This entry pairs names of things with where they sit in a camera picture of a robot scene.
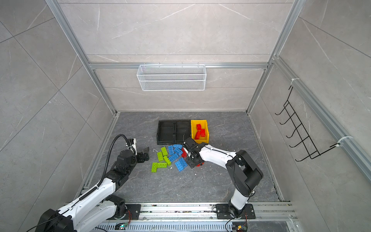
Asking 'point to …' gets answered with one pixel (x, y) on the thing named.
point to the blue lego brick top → (178, 146)
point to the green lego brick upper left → (160, 156)
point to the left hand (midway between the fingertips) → (141, 145)
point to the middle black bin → (182, 131)
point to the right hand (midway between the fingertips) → (193, 159)
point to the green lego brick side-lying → (167, 160)
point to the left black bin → (165, 133)
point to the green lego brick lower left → (154, 167)
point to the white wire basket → (171, 78)
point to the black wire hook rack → (309, 146)
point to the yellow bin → (204, 125)
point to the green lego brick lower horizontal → (162, 165)
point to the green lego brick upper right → (164, 151)
